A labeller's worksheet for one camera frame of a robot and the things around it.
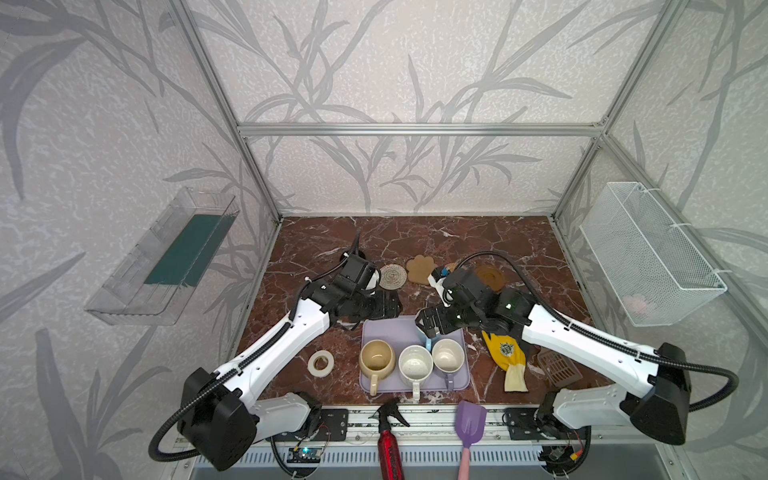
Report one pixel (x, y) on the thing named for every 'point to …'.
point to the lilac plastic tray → (403, 331)
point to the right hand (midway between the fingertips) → (429, 307)
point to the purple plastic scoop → (470, 426)
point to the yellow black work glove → (508, 355)
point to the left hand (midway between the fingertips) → (394, 302)
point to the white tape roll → (324, 372)
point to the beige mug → (377, 360)
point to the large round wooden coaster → (492, 277)
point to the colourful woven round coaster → (393, 277)
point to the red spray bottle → (390, 465)
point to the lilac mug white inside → (448, 355)
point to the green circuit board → (304, 455)
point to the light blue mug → (431, 342)
